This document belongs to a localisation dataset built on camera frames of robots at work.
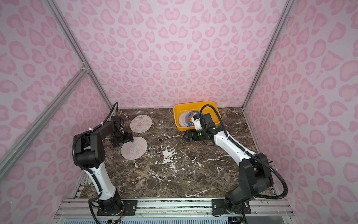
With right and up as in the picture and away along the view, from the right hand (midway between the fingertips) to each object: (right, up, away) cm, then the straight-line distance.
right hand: (190, 135), depth 86 cm
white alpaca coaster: (-6, +10, +25) cm, 27 cm away
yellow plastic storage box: (-8, +19, +31) cm, 37 cm away
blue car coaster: (-1, +11, +25) cm, 27 cm away
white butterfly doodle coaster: (-38, +6, +25) cm, 46 cm away
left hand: (-44, -6, +14) cm, 46 cm away
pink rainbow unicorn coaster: (-38, -11, +10) cm, 40 cm away
